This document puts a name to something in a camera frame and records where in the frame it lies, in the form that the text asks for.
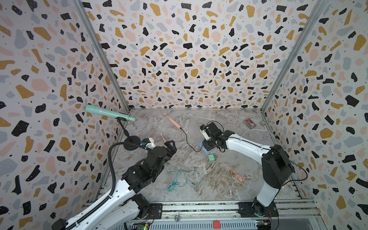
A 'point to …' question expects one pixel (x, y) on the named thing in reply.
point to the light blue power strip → (202, 147)
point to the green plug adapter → (212, 157)
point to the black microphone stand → (131, 139)
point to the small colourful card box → (249, 123)
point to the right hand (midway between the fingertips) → (209, 142)
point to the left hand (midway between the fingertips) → (174, 146)
